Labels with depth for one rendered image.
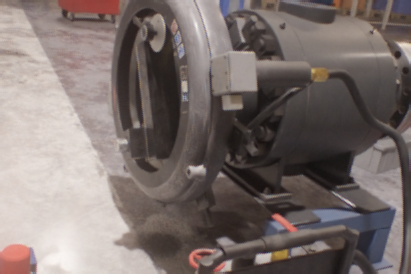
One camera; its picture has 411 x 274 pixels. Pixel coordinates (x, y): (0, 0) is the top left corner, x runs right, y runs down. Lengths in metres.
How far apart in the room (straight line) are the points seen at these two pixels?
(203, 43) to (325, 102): 0.53
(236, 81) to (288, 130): 0.44
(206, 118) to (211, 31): 0.24
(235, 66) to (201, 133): 0.22
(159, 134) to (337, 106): 0.62
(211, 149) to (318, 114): 0.47
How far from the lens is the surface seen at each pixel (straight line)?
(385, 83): 1.94
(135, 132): 1.64
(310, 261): 1.10
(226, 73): 1.29
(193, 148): 1.42
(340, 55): 1.82
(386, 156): 3.08
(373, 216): 1.99
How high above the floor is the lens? 1.05
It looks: 20 degrees down
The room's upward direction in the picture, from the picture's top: 8 degrees clockwise
